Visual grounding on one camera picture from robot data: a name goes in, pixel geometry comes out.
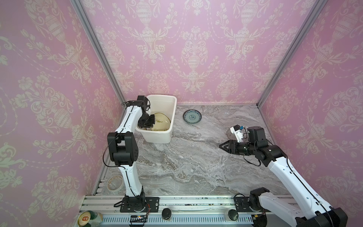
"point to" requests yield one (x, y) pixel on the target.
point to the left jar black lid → (166, 213)
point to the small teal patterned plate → (192, 116)
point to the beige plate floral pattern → (162, 123)
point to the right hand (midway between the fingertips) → (223, 146)
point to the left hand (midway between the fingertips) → (152, 126)
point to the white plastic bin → (163, 107)
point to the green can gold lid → (90, 218)
